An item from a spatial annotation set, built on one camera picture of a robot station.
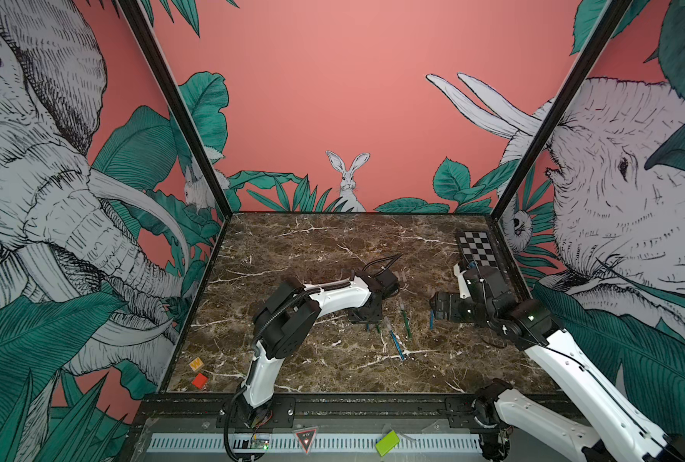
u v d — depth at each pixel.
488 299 0.52
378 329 0.89
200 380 0.78
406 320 0.91
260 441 0.70
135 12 0.69
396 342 0.86
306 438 0.70
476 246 1.07
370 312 0.77
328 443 0.70
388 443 0.69
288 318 0.51
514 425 0.60
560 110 0.87
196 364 0.80
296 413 0.74
